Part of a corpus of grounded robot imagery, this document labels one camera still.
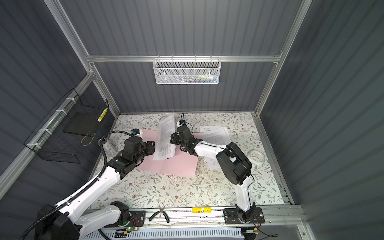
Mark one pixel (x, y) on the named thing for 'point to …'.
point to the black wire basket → (71, 124)
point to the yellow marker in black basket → (102, 115)
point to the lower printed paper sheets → (216, 134)
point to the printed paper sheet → (164, 149)
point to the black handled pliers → (162, 210)
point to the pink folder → (183, 163)
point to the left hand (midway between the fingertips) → (151, 143)
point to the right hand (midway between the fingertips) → (171, 136)
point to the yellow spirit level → (199, 209)
